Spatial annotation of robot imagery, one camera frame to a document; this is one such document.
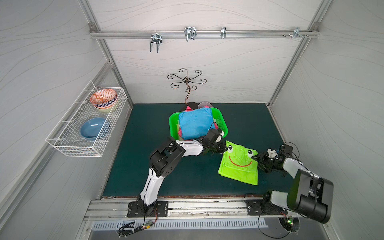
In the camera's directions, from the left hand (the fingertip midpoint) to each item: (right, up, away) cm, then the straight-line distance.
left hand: (230, 150), depth 90 cm
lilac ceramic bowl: (-15, +30, +22) cm, 40 cm away
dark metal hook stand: (-33, +39, -4) cm, 52 cm away
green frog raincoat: (+4, -7, -2) cm, 8 cm away
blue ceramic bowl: (-67, +15, -22) cm, 73 cm away
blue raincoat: (-21, +16, +10) cm, 28 cm away
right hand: (+16, -6, 0) cm, 17 cm away
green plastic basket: (-5, +19, +14) cm, 24 cm away
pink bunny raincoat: (-27, +26, +16) cm, 41 cm away
